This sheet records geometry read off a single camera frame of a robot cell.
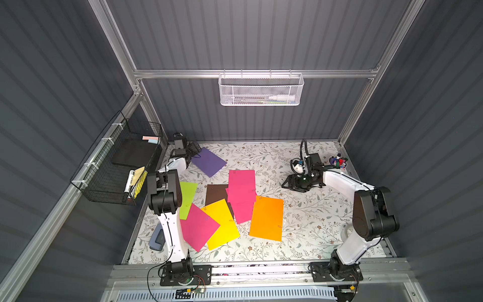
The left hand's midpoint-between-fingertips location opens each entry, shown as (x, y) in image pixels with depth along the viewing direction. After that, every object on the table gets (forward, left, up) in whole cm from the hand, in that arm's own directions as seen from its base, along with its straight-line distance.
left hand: (190, 145), depth 104 cm
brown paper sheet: (-22, -15, -14) cm, 30 cm away
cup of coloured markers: (-14, -78, +2) cm, 80 cm away
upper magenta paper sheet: (-20, -29, -11) cm, 37 cm away
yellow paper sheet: (-34, -18, -13) cm, 41 cm away
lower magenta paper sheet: (-41, -8, -15) cm, 44 cm away
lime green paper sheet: (-22, 0, -13) cm, 25 cm away
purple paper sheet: (-2, -8, -12) cm, 15 cm away
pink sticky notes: (-13, +10, +17) cm, 24 cm away
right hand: (-25, -53, -4) cm, 58 cm away
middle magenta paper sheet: (-29, -29, -11) cm, 43 cm away
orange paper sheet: (-37, -42, -13) cm, 57 cm away
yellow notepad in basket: (-38, +6, +22) cm, 44 cm away
